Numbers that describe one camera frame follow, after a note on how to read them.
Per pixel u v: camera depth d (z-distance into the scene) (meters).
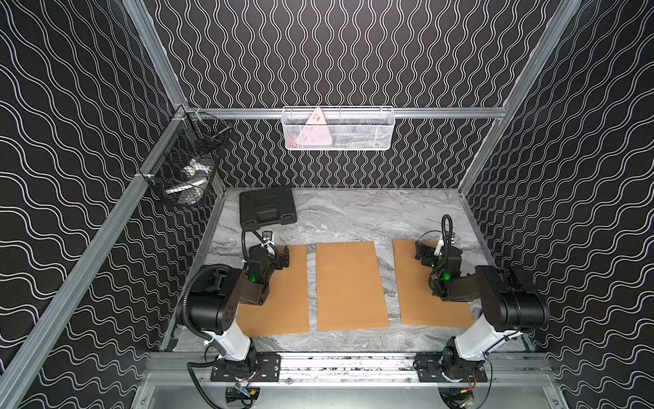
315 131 0.90
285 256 0.88
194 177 0.86
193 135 0.97
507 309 0.47
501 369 0.76
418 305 0.96
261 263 0.74
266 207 1.13
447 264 0.74
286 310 0.84
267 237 0.82
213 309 0.47
